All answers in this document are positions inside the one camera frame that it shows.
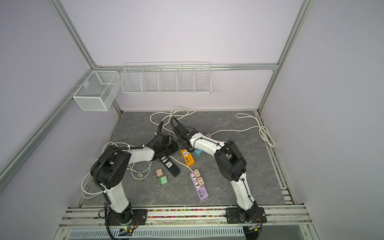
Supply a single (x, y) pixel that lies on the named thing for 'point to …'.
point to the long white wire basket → (166, 78)
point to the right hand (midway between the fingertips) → (184, 144)
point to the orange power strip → (188, 157)
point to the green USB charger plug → (163, 180)
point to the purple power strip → (201, 191)
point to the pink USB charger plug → (158, 173)
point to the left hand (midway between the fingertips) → (182, 148)
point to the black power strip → (167, 162)
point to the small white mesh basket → (99, 91)
